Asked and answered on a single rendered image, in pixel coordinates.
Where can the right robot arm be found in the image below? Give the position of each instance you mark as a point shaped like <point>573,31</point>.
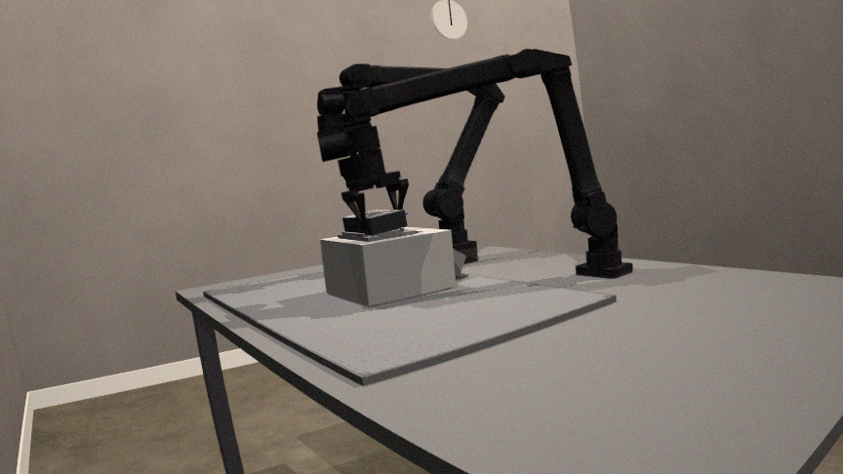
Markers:
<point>448,203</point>

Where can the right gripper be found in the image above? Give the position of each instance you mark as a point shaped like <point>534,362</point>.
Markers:
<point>351,153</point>

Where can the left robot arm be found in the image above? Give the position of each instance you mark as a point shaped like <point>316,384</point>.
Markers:
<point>594,215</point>

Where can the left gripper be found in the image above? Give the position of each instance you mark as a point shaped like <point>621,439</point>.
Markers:
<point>372,172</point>

